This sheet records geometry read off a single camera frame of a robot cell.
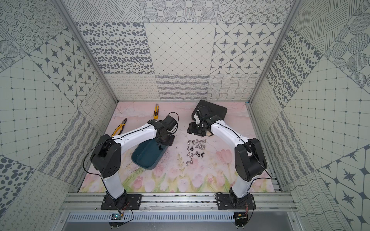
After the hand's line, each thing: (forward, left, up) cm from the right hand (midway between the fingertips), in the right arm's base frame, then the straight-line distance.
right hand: (191, 133), depth 88 cm
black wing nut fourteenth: (-9, -7, -11) cm, 16 cm away
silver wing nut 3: (+1, -4, -12) cm, 13 cm away
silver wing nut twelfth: (-8, -3, -11) cm, 14 cm away
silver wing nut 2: (0, -1, -10) cm, 10 cm away
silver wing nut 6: (-3, -4, -12) cm, 13 cm away
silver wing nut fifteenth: (-15, +3, -12) cm, 19 cm away
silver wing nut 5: (+1, -9, -12) cm, 15 cm away
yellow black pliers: (+9, +53, -9) cm, 54 cm away
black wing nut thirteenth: (-10, -4, -12) cm, 16 cm away
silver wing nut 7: (-4, -8, -11) cm, 14 cm away
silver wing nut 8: (-9, +2, -11) cm, 15 cm away
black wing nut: (-6, +21, -10) cm, 24 cm away
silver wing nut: (0, +2, -11) cm, 11 cm away
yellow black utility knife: (+23, +29, -9) cm, 38 cm away
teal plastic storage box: (-12, +26, -5) cm, 29 cm away
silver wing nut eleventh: (-9, 0, -11) cm, 15 cm away
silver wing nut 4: (0, -6, -12) cm, 13 cm away
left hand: (-3, +14, -4) cm, 14 cm away
